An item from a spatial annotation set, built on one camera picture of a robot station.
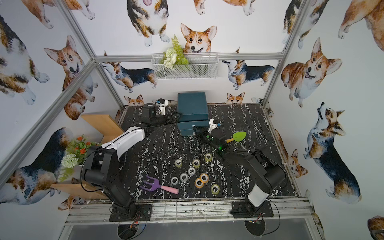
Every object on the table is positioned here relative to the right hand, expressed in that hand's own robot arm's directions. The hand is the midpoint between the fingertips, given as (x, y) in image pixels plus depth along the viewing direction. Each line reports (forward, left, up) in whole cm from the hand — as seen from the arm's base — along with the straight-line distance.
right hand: (195, 123), depth 84 cm
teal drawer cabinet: (+3, +2, +6) cm, 7 cm away
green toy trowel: (+3, -27, -20) cm, 34 cm away
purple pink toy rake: (-28, +22, -20) cm, 40 cm away
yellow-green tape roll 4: (-29, -10, -21) cm, 37 cm away
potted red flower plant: (-20, +56, +3) cm, 60 cm away
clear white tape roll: (-19, +3, -21) cm, 29 cm away
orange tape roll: (-26, -1, -21) cm, 34 cm away
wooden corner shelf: (0, +53, -3) cm, 53 cm away
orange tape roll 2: (-24, -5, -20) cm, 31 cm away
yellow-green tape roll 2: (-15, +1, -20) cm, 25 cm away
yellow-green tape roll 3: (-11, -7, -21) cm, 24 cm away
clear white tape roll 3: (-25, +12, -20) cm, 34 cm away
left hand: (+8, +12, +1) cm, 14 cm away
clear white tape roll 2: (-23, +7, -21) cm, 32 cm away
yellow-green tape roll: (-15, +11, -20) cm, 27 cm away
